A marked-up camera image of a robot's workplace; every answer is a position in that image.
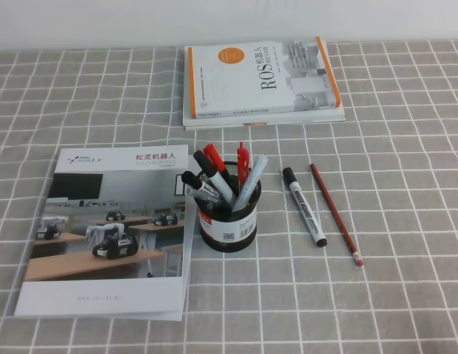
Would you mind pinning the grey silver pen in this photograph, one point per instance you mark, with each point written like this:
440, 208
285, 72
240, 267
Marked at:
212, 201

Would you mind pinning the AgileX robotics brochure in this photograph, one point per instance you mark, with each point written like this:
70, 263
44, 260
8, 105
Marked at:
113, 238

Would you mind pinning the translucent white pen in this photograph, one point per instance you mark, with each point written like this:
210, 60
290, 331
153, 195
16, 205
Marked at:
251, 183

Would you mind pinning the black mesh pen holder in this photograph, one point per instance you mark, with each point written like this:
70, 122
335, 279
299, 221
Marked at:
227, 231

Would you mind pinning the red ballpoint pen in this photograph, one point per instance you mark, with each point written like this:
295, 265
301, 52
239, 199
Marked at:
243, 158

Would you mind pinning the red pencil with eraser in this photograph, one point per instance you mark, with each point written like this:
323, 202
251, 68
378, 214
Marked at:
336, 216

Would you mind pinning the white lower book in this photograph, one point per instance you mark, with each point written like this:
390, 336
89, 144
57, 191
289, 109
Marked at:
269, 119

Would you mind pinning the black cap marker upper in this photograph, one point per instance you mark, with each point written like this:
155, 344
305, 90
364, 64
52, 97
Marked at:
215, 177

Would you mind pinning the red cap marker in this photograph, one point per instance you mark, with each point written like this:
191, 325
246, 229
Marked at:
211, 153

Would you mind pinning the black cap marker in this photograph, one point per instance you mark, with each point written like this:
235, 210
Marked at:
215, 177
191, 180

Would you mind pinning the black cap marker lower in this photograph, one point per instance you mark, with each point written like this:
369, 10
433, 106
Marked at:
191, 180

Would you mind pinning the black whiteboard marker on table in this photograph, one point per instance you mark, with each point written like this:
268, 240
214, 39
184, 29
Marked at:
304, 207

